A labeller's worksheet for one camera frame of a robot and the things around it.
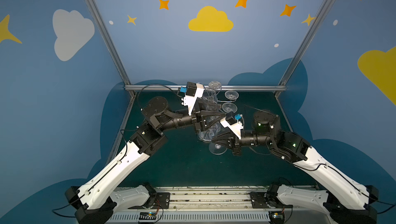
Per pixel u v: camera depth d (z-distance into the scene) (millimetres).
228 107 685
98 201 371
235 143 473
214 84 820
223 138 525
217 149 564
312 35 865
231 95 782
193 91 409
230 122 466
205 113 453
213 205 735
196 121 423
